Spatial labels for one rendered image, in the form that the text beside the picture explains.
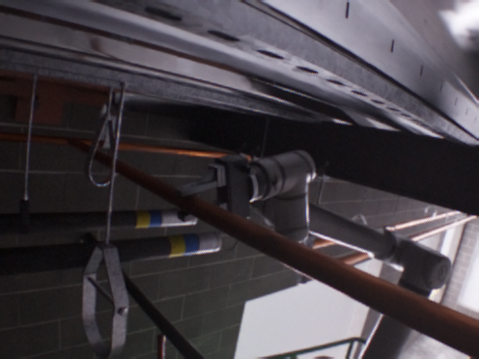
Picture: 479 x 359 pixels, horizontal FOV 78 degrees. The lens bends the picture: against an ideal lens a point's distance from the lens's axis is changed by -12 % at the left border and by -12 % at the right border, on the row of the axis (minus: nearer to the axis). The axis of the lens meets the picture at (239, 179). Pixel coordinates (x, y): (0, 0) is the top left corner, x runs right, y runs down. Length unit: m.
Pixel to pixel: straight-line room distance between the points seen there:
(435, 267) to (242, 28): 1.01
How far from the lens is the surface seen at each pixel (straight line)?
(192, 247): 1.15
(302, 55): 0.29
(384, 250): 1.20
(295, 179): 0.75
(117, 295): 0.87
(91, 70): 0.78
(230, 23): 0.23
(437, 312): 0.36
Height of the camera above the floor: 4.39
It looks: 9 degrees down
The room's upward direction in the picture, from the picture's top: 10 degrees clockwise
